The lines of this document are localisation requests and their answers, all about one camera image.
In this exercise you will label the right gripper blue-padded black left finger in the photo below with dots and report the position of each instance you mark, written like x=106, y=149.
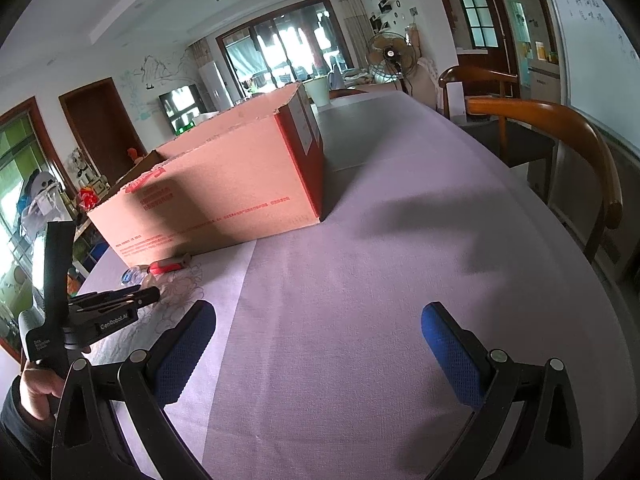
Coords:
x=88, y=441

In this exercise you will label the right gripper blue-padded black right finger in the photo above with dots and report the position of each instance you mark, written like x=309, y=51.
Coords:
x=546, y=442

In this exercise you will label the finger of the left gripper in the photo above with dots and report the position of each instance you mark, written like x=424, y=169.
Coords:
x=141, y=298
x=103, y=297

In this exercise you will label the person's left hand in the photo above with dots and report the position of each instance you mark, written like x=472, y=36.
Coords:
x=37, y=386

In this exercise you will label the clear round tape roll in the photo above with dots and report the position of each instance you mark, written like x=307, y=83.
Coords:
x=135, y=275

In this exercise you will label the red utility knife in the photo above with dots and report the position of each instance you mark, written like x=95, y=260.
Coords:
x=168, y=265

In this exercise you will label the large cardboard box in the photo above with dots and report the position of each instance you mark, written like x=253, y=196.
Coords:
x=247, y=173

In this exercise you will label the television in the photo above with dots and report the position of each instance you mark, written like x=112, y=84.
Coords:
x=181, y=106

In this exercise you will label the wooden chair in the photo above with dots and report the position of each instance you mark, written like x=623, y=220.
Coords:
x=575, y=138
x=478, y=80

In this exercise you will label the standing electric fan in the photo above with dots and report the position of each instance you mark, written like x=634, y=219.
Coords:
x=391, y=57

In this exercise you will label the far wooden chair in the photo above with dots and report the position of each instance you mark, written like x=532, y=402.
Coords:
x=478, y=80

